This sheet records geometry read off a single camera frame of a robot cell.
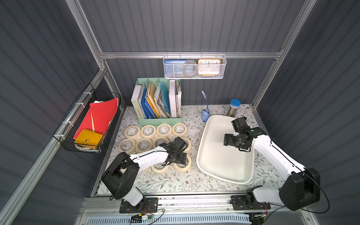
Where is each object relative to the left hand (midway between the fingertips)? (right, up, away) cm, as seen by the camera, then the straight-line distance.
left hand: (177, 157), depth 88 cm
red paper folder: (-42, +25, -14) cm, 51 cm away
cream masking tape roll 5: (-36, +6, +8) cm, 37 cm away
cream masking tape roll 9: (-12, -6, -2) cm, 13 cm away
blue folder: (-21, +28, +11) cm, 37 cm away
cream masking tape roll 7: (-14, +9, +11) cm, 20 cm away
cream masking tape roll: (-35, +15, +17) cm, 42 cm away
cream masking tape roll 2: (-23, +15, +17) cm, 32 cm away
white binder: (-4, +40, +4) cm, 40 cm away
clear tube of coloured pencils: (+39, +35, +8) cm, 53 cm away
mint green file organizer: (-11, +38, +6) cm, 40 cm away
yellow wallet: (-41, +16, -23) cm, 50 cm away
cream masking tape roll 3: (-11, +16, +17) cm, 26 cm away
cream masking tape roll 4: (0, +17, +17) cm, 24 cm away
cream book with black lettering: (-27, +36, +1) cm, 45 cm away
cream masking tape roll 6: (-24, +6, +9) cm, 27 cm away
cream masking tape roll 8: (+8, +7, +6) cm, 12 cm away
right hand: (+34, +11, -5) cm, 36 cm away
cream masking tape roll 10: (+2, -6, -6) cm, 8 cm away
